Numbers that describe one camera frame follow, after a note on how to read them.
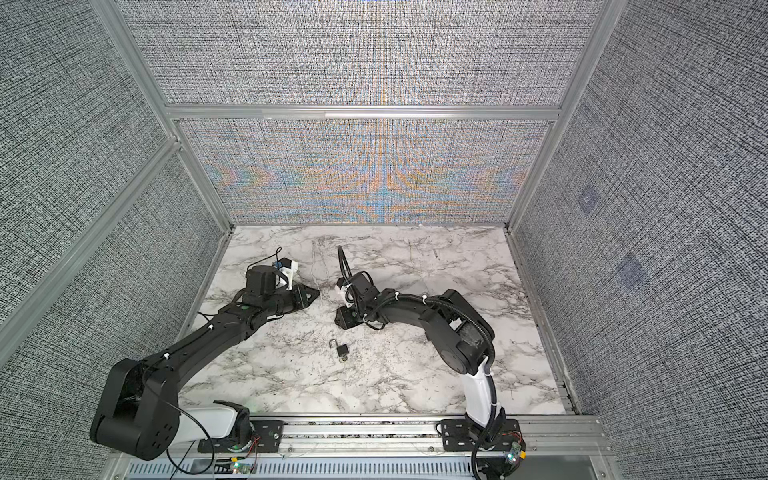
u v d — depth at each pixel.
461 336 0.52
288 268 0.79
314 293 0.85
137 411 0.41
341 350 0.88
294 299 0.76
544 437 0.75
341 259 0.79
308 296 0.82
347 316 0.83
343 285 0.86
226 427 0.62
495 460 0.70
